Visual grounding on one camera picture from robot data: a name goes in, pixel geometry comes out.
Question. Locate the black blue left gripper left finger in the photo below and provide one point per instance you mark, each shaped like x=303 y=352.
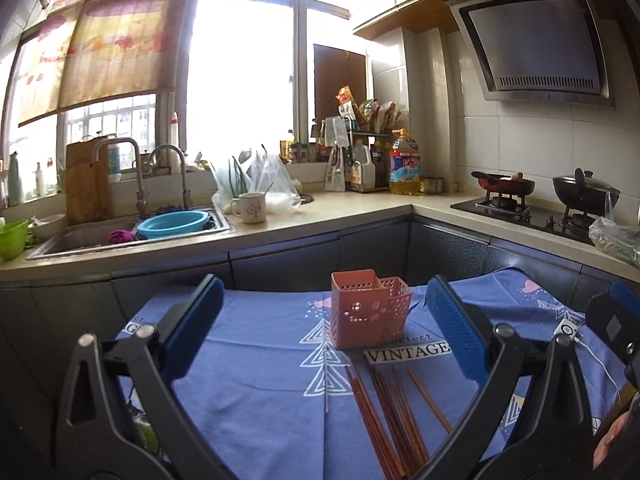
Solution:
x=96 y=437

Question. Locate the pink plastic utensil holder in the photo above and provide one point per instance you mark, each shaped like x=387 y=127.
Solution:
x=367 y=310

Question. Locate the green plastic bowl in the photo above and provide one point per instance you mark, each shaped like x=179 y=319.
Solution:
x=12 y=239

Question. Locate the clear plastic bag vegetables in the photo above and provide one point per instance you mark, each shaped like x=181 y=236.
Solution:
x=619 y=242

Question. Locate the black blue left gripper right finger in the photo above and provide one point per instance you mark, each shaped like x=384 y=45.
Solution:
x=552 y=438

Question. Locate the steel kitchen faucet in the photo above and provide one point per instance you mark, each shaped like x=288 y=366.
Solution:
x=135 y=164

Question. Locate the white ceramic mug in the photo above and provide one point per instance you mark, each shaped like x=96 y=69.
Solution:
x=250 y=207

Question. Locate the range hood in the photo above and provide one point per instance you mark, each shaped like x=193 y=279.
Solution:
x=536 y=50

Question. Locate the metal spice rack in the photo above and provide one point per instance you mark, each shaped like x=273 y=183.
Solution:
x=379 y=144

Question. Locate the brown wooden chopstick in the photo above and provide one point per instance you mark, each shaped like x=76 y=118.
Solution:
x=418 y=445
x=402 y=417
x=383 y=423
x=393 y=415
x=431 y=402
x=372 y=424

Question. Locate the white vinegar jug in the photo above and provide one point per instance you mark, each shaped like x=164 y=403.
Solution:
x=362 y=171

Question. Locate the wooden cutting board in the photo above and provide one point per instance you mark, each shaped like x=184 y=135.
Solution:
x=87 y=191

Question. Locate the stainless steel sink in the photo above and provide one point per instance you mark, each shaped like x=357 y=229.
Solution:
x=93 y=237

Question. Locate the red frying pan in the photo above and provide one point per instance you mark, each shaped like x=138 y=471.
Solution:
x=497 y=183

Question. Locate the white bottle on windowsill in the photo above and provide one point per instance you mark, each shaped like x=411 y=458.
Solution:
x=15 y=189

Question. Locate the blue plastic basin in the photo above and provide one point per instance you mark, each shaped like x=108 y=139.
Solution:
x=173 y=224

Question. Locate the black gas stove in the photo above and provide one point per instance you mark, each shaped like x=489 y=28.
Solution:
x=569 y=223

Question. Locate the patterned window blind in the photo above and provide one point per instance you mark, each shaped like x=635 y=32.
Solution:
x=95 y=51

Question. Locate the blue black finger of the right gripper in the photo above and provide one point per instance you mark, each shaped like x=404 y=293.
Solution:
x=614 y=317

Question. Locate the black wok with lid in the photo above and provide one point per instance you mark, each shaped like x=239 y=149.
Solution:
x=585 y=193

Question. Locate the white small device with cable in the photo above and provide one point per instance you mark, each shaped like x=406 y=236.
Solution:
x=567 y=328

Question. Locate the white plastic bag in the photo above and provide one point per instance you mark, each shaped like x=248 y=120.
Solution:
x=255 y=170

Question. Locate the yellow cooking oil bottle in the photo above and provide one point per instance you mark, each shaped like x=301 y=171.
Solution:
x=405 y=162

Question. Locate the purple cloth in sink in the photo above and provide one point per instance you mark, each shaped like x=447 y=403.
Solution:
x=121 y=236

